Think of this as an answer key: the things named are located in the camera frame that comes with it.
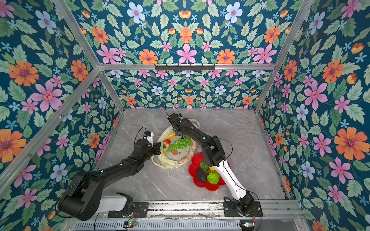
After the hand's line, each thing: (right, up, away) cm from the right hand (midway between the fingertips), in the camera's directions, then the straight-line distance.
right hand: (186, 127), depth 104 cm
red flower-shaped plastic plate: (+7, -22, -17) cm, 29 cm away
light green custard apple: (+17, -26, -26) cm, 41 cm away
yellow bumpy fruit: (+17, -23, -21) cm, 35 cm away
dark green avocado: (+12, -22, -20) cm, 33 cm away
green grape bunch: (-4, -11, -9) cm, 14 cm away
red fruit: (-12, -9, -8) cm, 18 cm away
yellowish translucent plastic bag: (-4, -19, -11) cm, 22 cm away
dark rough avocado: (+10, -26, -24) cm, 37 cm away
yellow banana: (-10, -5, -4) cm, 12 cm away
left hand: (-14, -8, -15) cm, 22 cm away
